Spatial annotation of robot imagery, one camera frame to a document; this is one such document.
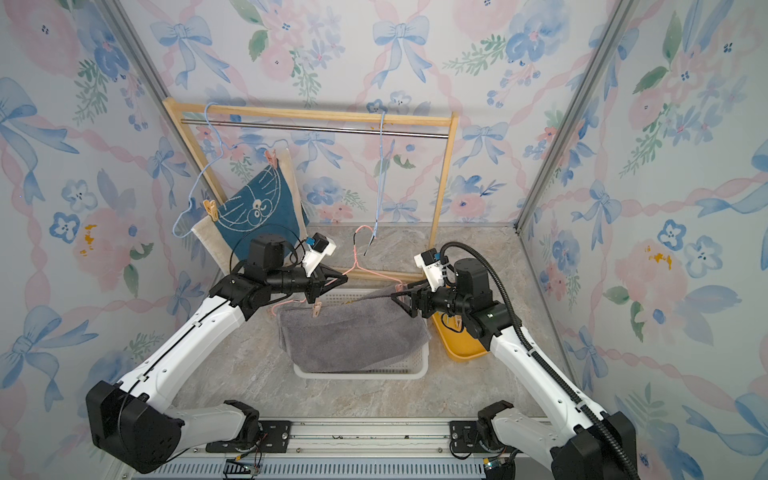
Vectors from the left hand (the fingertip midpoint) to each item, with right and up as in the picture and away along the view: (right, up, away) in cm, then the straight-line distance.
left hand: (345, 276), depth 72 cm
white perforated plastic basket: (+17, -26, +11) cm, 33 cm away
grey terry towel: (+4, -15, +6) cm, 17 cm away
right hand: (+14, -4, +1) cm, 15 cm away
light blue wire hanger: (+8, +32, +36) cm, 49 cm away
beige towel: (-32, +10, -2) cm, 33 cm away
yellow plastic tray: (+32, -21, +18) cm, 43 cm away
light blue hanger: (-56, +25, +28) cm, 67 cm away
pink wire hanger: (+1, +2, -2) cm, 3 cm away
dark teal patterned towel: (-24, +18, +10) cm, 32 cm away
